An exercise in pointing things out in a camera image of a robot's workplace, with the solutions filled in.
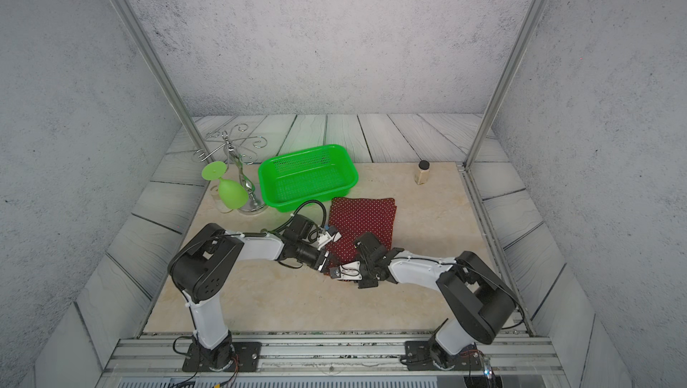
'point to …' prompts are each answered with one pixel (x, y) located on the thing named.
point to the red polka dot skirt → (354, 216)
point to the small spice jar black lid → (422, 173)
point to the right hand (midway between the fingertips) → (358, 267)
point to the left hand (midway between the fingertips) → (342, 271)
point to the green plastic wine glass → (231, 194)
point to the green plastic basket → (316, 172)
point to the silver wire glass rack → (240, 149)
